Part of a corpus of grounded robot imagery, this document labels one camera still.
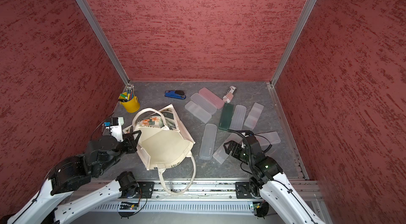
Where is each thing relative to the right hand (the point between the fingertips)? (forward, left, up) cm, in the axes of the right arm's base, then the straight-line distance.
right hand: (229, 151), depth 80 cm
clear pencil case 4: (0, +4, -5) cm, 6 cm away
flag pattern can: (+42, -5, -4) cm, 43 cm away
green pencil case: (+24, -1, -7) cm, 25 cm away
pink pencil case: (+40, +8, -6) cm, 41 cm away
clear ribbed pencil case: (+24, -9, -7) cm, 27 cm away
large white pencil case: (+29, +17, -6) cm, 34 cm away
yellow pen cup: (+32, +60, -1) cm, 68 cm away
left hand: (0, +39, +20) cm, 44 cm away
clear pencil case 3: (+8, +11, -6) cm, 15 cm away
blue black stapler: (+43, +33, -4) cm, 55 cm away
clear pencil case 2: (+36, +14, -6) cm, 39 cm away
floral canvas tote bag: (+6, +36, -3) cm, 37 cm away
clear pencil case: (+26, -20, -8) cm, 34 cm away
